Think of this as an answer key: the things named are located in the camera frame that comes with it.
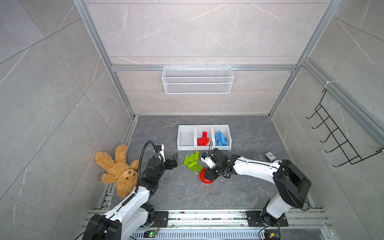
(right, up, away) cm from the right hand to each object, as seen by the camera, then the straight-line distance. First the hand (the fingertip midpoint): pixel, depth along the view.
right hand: (207, 172), depth 87 cm
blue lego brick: (+9, +21, +10) cm, 25 cm away
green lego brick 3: (-9, +4, +3) cm, 11 cm away
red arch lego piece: (-3, -2, -2) cm, 5 cm away
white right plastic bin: (+14, +26, +19) cm, 35 cm away
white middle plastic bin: (-5, +26, +21) cm, 34 cm away
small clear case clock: (+41, +8, +7) cm, 43 cm away
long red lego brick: (-1, +22, +19) cm, 29 cm away
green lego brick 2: (-6, +2, +3) cm, 7 cm away
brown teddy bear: (-50, +3, -6) cm, 50 cm away
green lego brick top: (-6, +9, +8) cm, 13 cm away
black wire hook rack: (+57, +20, -25) cm, 65 cm away
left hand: (-22, +14, -3) cm, 26 cm away
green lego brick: (-12, +6, +8) cm, 16 cm away
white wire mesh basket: (-6, +59, +13) cm, 61 cm away
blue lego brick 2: (+10, +18, +8) cm, 22 cm away
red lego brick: (-2, +18, +11) cm, 21 cm away
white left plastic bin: (-14, +18, +17) cm, 29 cm away
